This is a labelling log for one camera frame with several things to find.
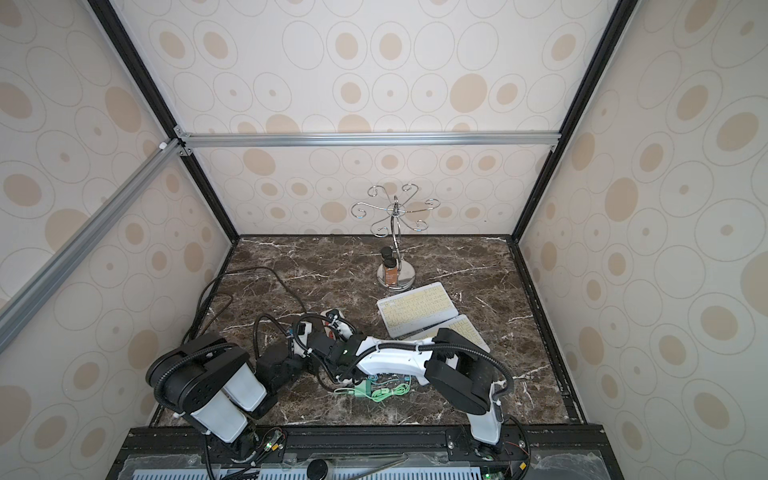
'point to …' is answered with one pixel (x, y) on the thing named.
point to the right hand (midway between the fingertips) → (361, 336)
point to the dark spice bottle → (387, 253)
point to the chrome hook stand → (396, 211)
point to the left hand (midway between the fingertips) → (337, 345)
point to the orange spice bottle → (391, 272)
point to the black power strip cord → (240, 270)
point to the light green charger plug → (363, 389)
